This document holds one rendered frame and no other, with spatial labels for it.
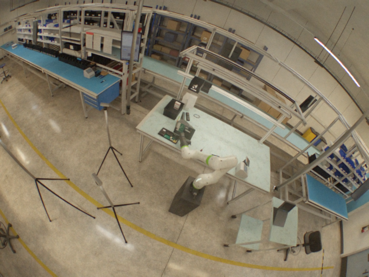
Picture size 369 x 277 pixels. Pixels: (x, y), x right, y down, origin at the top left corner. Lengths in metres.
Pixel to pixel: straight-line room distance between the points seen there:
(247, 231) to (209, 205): 0.81
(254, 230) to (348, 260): 4.85
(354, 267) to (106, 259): 6.82
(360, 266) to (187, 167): 6.55
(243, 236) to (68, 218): 2.75
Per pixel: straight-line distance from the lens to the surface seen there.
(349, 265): 6.83
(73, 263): 2.70
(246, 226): 2.73
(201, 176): 1.69
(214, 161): 1.36
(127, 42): 2.34
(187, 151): 1.66
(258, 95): 1.71
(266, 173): 2.39
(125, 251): 2.47
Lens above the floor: 2.46
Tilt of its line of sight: 48 degrees down
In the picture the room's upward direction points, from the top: 24 degrees clockwise
